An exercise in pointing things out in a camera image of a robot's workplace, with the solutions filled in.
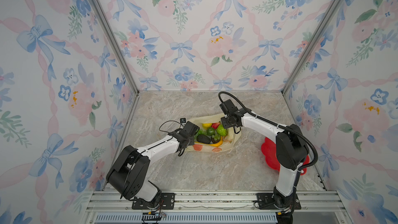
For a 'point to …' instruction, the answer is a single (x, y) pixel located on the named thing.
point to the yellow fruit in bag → (207, 125)
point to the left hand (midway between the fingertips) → (188, 137)
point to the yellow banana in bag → (218, 144)
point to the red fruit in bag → (215, 125)
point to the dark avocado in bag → (203, 138)
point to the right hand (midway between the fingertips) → (229, 120)
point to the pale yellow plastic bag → (228, 140)
